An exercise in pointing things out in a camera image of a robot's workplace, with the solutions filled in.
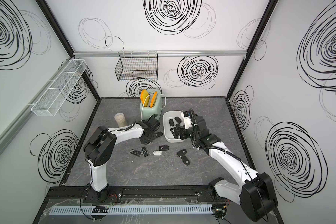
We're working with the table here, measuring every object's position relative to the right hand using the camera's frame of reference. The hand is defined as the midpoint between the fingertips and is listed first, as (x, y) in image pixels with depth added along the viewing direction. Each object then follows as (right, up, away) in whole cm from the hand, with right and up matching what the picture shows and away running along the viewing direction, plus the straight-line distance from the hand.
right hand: (177, 128), depth 79 cm
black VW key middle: (-8, -14, +11) cm, 20 cm away
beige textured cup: (-38, +4, +14) cm, 41 cm away
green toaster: (-20, +9, +15) cm, 27 cm away
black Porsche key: (-26, -17, +8) cm, 32 cm away
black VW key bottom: (+1, -1, +23) cm, 23 cm away
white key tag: (-13, -17, +9) cm, 23 cm away
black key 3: (+5, -20, +6) cm, 22 cm away
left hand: (-17, -10, +17) cm, 26 cm away
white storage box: (-6, -6, +16) cm, 18 cm away
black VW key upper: (-12, -6, +15) cm, 20 cm away
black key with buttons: (+2, +3, +26) cm, 26 cm away
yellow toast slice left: (-22, +19, +14) cm, 32 cm away
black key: (-3, +1, +23) cm, 23 cm away
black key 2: (+3, -17, +9) cm, 19 cm away
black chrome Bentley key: (-21, -16, +9) cm, 28 cm away
